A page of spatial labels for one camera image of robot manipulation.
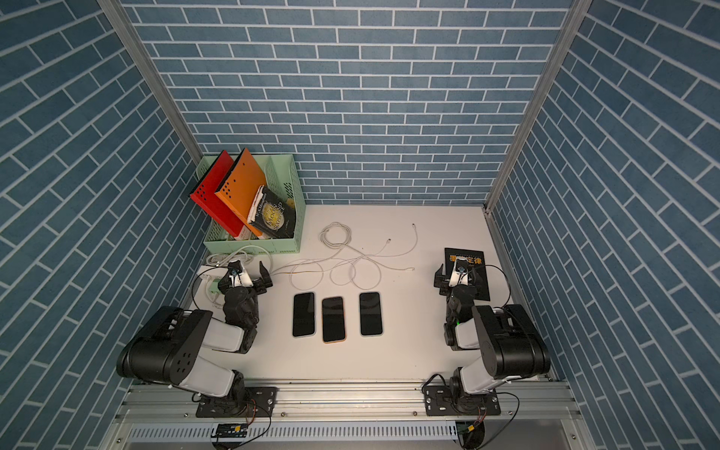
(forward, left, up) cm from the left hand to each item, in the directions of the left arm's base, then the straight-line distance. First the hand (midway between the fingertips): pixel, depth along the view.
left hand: (253, 265), depth 88 cm
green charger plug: (-2, +16, -12) cm, 20 cm away
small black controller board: (-42, -1, -15) cm, 44 cm away
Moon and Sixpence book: (+20, -2, +2) cm, 20 cm away
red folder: (+16, +15, +15) cm, 27 cm away
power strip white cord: (+10, +8, -6) cm, 14 cm away
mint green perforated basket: (+36, -2, +7) cm, 37 cm away
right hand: (0, -67, -1) cm, 67 cm away
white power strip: (+2, +19, -10) cm, 22 cm away
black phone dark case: (-11, -38, -10) cm, 41 cm away
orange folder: (+19, +5, +15) cm, 25 cm away
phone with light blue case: (-12, -16, -11) cm, 23 cm away
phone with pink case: (-13, -26, -12) cm, 31 cm away
